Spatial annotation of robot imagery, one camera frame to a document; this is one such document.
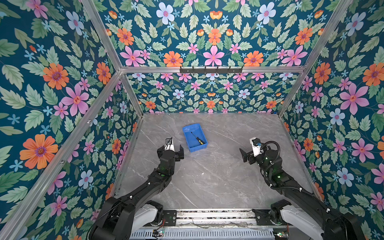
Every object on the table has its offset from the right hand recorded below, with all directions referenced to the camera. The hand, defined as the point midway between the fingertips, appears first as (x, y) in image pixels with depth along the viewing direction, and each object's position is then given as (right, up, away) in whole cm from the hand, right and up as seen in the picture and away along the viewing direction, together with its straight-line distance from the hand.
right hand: (248, 144), depth 81 cm
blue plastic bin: (-32, -3, +23) cm, 40 cm away
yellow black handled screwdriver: (-28, +1, +20) cm, 35 cm away
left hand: (-42, +1, +2) cm, 42 cm away
